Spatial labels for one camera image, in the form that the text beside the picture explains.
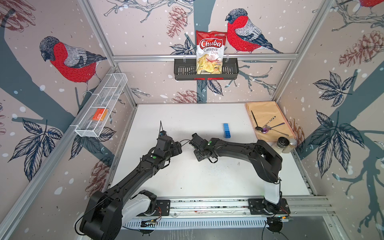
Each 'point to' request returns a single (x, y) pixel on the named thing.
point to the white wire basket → (89, 122)
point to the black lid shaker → (282, 142)
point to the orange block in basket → (100, 114)
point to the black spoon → (258, 128)
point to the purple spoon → (265, 130)
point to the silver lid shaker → (291, 147)
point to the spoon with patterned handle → (270, 121)
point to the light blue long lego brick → (227, 132)
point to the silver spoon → (269, 127)
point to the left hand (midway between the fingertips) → (179, 143)
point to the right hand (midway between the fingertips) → (199, 153)
